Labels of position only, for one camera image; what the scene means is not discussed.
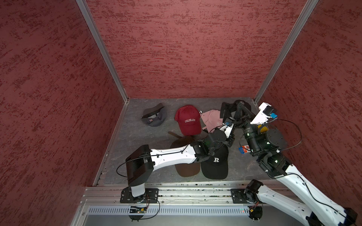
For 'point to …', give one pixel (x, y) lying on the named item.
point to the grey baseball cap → (155, 116)
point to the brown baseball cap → (186, 170)
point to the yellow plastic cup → (263, 129)
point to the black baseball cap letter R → (216, 166)
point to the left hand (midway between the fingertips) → (232, 129)
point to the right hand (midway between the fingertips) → (236, 108)
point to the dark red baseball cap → (188, 117)
